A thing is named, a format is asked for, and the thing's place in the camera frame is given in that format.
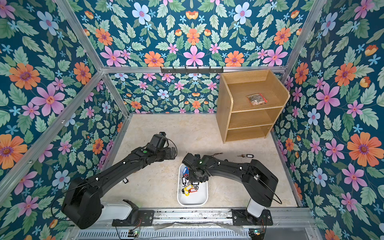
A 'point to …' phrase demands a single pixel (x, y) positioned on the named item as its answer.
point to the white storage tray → (189, 193)
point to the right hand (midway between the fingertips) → (193, 179)
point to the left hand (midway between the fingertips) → (171, 150)
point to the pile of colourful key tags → (189, 187)
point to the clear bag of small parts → (256, 99)
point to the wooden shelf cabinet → (248, 103)
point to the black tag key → (247, 155)
